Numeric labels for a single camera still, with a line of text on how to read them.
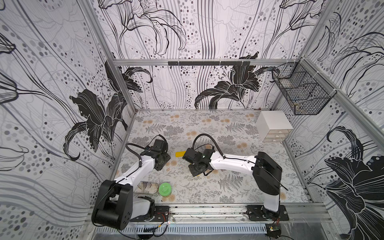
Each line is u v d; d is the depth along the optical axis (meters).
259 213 0.73
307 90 0.88
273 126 0.91
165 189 0.77
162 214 0.72
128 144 0.70
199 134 0.74
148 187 0.78
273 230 0.70
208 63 0.90
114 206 0.41
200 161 0.62
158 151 0.68
